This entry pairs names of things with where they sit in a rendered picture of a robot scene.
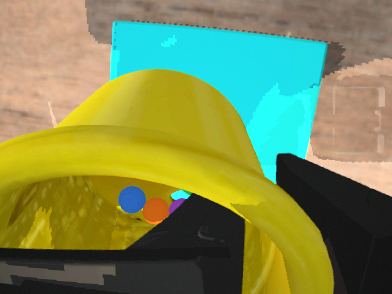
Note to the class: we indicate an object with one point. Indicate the orange marble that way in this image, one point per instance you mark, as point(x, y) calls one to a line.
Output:
point(155, 210)

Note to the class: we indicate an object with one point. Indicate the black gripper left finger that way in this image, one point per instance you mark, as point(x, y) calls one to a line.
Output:
point(198, 249)

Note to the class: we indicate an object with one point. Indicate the yellow cup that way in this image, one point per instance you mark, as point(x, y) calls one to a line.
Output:
point(162, 131)

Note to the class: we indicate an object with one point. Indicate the blue marble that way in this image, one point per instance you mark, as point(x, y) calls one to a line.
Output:
point(132, 199)

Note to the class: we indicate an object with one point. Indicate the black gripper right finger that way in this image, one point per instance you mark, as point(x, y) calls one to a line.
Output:
point(354, 220)

